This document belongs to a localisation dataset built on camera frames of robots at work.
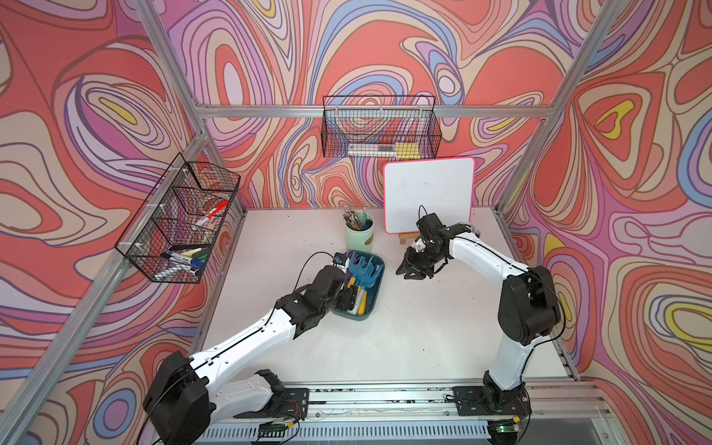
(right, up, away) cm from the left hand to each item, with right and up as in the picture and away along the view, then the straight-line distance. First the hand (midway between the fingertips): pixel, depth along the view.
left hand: (349, 286), depth 81 cm
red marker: (-39, +21, -3) cm, 45 cm away
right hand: (+17, +1, +6) cm, 18 cm away
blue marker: (-43, +9, -11) cm, 45 cm away
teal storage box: (+4, -2, +11) cm, 12 cm away
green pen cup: (+3, +16, +13) cm, 21 cm away
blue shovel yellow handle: (+2, +4, +12) cm, 13 cm away
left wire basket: (-48, +15, -7) cm, 51 cm away
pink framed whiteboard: (+35, +33, +20) cm, 52 cm away
